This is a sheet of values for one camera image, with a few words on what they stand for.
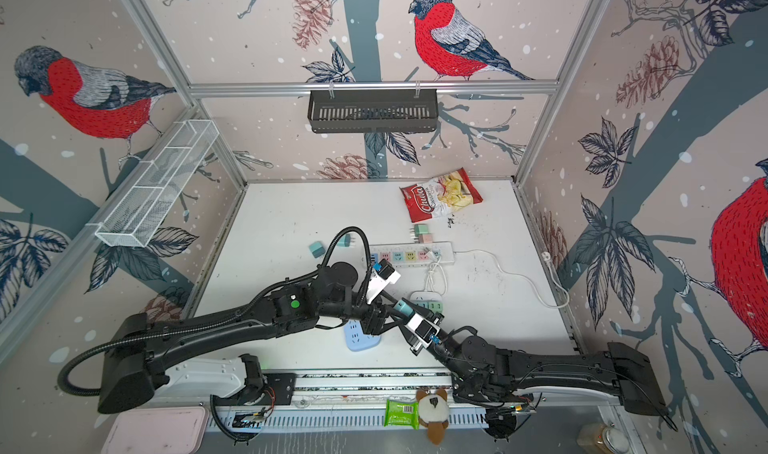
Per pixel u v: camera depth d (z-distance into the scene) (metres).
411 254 0.96
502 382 0.58
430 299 0.86
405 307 0.67
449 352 0.60
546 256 1.01
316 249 0.98
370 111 1.07
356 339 0.79
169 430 0.65
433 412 0.68
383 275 0.60
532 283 0.90
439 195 1.10
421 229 1.04
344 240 1.01
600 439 0.60
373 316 0.58
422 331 0.55
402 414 0.70
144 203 0.74
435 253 0.94
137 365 0.40
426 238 1.01
